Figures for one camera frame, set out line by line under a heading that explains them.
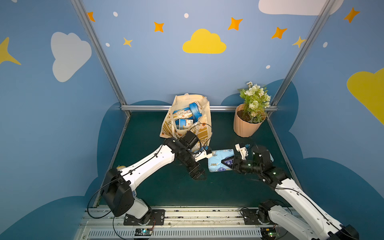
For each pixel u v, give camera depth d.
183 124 0.93
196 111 0.98
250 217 0.75
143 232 0.70
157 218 0.73
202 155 0.64
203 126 0.90
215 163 0.73
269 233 0.71
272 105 1.17
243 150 0.72
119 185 0.41
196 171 0.64
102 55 0.86
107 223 0.75
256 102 0.90
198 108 0.98
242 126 0.97
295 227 0.52
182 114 0.99
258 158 0.58
